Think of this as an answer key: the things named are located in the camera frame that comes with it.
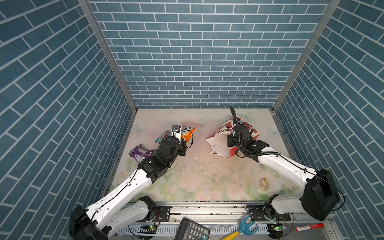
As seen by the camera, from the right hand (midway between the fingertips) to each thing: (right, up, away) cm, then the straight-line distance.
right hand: (229, 133), depth 85 cm
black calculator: (-22, -44, -17) cm, 52 cm away
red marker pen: (+35, -43, -16) cm, 58 cm away
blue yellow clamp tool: (+4, -43, -17) cm, 47 cm away
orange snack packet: (-23, +1, -13) cm, 27 cm away
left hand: (-25, -2, -10) cm, 27 cm away
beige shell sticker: (+20, -29, -1) cm, 35 cm away
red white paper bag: (-5, -7, +13) cm, 16 cm away
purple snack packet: (-53, -12, +4) cm, 55 cm away
